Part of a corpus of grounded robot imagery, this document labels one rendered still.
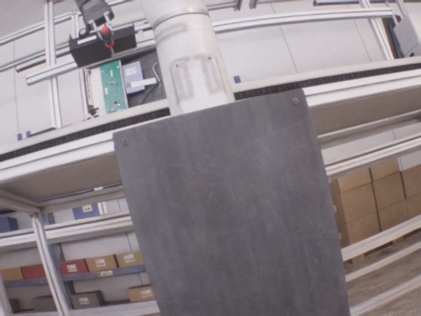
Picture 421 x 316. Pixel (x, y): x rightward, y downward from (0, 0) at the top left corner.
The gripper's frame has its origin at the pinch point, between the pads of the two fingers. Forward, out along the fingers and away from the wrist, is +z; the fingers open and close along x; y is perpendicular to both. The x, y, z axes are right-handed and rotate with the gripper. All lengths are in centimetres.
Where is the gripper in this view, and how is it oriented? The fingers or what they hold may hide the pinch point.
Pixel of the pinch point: (107, 37)
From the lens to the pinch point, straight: 109.6
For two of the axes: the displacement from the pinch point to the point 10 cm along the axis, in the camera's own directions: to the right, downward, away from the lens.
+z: 4.7, 8.7, -1.4
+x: -8.8, 4.6, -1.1
